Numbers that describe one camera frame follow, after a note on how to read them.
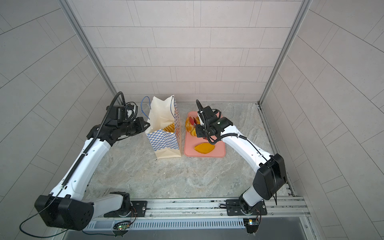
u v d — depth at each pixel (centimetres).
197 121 72
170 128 97
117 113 56
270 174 40
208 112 60
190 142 94
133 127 62
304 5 71
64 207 36
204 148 89
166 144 80
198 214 71
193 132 93
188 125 92
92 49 87
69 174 40
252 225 68
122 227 64
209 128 57
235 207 72
